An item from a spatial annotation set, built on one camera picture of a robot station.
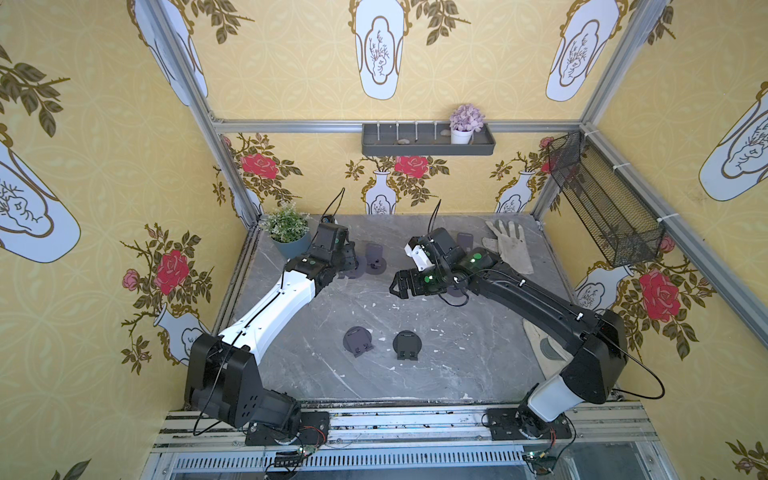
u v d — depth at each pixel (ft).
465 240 3.47
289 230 3.21
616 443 2.51
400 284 2.26
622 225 2.73
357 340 2.90
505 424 2.42
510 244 3.70
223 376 1.34
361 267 3.25
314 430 2.39
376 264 3.32
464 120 2.70
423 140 3.03
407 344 2.88
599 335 1.42
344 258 2.51
